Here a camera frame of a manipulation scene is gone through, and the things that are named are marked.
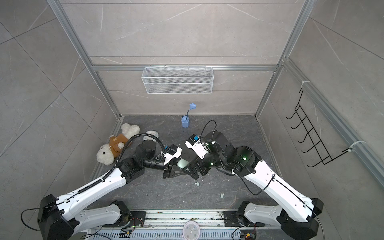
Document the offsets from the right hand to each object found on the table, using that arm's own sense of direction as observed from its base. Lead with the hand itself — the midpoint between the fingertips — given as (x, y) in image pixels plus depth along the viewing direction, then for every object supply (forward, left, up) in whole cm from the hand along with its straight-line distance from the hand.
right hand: (191, 161), depth 62 cm
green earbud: (-7, -16, -28) cm, 33 cm away
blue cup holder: (+44, +5, -22) cm, 49 cm away
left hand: (-1, +1, -2) cm, 2 cm away
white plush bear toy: (+18, +52, -21) cm, 59 cm away
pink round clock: (-22, +1, -26) cm, 34 cm away
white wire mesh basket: (+61, +10, +1) cm, 62 cm away
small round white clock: (+37, +29, -26) cm, 54 cm away
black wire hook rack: (+4, -57, +1) cm, 57 cm away
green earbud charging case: (-1, +3, +2) cm, 4 cm away
